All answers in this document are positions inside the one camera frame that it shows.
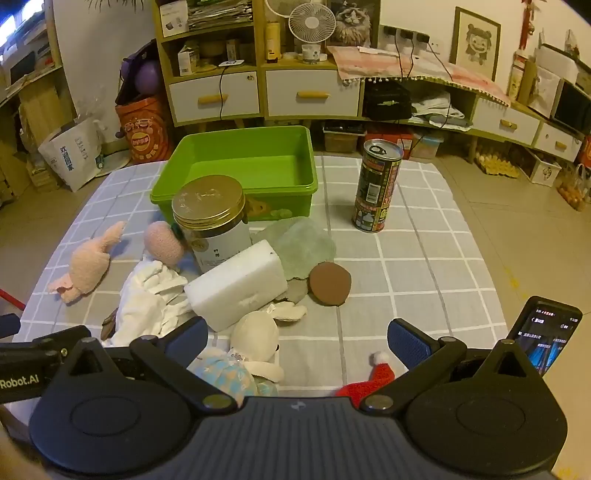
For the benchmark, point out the clear plastic storage box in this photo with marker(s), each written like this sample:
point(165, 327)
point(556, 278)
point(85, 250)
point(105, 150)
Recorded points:
point(344, 138)

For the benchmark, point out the white plush bunny blue dress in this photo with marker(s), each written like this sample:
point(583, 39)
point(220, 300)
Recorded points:
point(254, 332)

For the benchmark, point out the framed cartoon picture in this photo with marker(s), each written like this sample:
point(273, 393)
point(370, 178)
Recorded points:
point(475, 44)

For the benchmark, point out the wooden shelf cabinet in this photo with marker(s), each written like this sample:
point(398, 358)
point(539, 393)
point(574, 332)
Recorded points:
point(258, 64)

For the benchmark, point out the stack of newspapers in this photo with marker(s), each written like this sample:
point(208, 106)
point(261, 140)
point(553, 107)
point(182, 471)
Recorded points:
point(221, 14)

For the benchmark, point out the wall power strip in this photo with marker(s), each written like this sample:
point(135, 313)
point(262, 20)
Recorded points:
point(406, 33)

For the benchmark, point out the green plastic bin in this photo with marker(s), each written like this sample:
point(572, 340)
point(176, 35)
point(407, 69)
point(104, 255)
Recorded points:
point(244, 157)

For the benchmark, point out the tall black drink can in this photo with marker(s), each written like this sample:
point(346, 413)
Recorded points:
point(376, 184)

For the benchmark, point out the basket of fruit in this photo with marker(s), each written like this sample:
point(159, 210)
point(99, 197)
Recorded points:
point(575, 191)

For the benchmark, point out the yellow bottle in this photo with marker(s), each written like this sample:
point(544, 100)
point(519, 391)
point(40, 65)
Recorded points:
point(272, 41)

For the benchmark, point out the pale green cloth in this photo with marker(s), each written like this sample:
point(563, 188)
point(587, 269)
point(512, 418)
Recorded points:
point(304, 249)

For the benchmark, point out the egg cartons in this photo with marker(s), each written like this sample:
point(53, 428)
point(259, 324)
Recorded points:
point(496, 164)

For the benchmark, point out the low wooden cabinet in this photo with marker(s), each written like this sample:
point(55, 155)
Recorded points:
point(466, 110)

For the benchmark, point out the small white desk fan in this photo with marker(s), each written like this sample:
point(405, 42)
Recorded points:
point(311, 23)

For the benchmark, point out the glass jar with gold lid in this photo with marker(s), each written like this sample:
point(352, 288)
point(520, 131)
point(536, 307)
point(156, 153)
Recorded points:
point(207, 203)

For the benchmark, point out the dark purple bag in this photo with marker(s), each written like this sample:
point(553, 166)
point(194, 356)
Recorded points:
point(131, 64)

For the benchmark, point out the framed cat picture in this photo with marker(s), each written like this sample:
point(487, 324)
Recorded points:
point(353, 21)

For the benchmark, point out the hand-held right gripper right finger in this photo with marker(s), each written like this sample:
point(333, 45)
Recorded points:
point(406, 341)

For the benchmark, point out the large white fan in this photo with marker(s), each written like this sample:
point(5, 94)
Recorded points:
point(277, 7)

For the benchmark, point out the white printed box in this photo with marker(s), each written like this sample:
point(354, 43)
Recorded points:
point(173, 18)

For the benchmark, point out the orange printed bag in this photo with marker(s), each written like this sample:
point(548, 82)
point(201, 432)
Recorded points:
point(143, 129)

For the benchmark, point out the pink round plush toy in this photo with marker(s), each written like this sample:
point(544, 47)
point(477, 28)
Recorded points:
point(161, 242)

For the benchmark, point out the red hanging ornament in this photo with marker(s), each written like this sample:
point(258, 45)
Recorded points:
point(526, 23)

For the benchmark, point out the wooden side shelf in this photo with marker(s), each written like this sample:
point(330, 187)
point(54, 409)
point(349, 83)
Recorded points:
point(32, 106)

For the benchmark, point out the red and white santa plush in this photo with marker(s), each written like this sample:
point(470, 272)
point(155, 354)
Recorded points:
point(369, 381)

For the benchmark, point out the white foam block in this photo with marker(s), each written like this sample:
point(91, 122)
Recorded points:
point(240, 281)

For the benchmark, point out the red box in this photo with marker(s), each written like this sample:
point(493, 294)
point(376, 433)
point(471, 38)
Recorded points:
point(392, 143)

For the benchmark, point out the white storage box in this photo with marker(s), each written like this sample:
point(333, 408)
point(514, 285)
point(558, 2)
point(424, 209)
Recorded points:
point(547, 168)

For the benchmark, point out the folded clothes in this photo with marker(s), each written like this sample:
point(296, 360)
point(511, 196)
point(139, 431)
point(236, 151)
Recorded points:
point(438, 108)

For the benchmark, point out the smartphone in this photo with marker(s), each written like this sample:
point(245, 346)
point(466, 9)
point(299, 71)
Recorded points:
point(542, 337)

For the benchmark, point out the white paper bag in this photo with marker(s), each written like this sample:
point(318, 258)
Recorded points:
point(69, 154)

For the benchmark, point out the black bag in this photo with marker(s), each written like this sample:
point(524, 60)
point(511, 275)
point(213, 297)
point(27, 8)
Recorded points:
point(385, 101)

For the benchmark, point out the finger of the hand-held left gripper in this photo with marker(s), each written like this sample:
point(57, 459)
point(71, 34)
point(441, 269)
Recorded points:
point(64, 341)

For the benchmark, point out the pink plush bunny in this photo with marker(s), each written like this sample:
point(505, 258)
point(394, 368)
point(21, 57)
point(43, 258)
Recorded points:
point(90, 267)

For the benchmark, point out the small white carton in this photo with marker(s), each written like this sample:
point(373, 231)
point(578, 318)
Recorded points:
point(187, 60)

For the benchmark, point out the purple ball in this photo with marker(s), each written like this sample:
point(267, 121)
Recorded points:
point(148, 76)

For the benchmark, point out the pink fringed table runner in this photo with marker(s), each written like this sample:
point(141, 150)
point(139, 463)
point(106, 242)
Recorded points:
point(369, 62)

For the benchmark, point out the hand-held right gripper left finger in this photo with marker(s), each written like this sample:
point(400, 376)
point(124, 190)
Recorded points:
point(191, 334)

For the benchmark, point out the microwave oven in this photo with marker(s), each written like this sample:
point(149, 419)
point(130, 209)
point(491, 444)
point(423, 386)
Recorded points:
point(572, 108)

